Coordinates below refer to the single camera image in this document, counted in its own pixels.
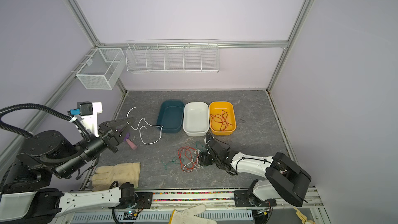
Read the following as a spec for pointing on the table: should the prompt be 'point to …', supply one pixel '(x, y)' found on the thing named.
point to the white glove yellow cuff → (187, 216)
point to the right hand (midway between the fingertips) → (203, 157)
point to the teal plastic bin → (170, 116)
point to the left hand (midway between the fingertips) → (133, 124)
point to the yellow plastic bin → (216, 107)
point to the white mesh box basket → (100, 71)
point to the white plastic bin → (196, 118)
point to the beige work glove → (104, 176)
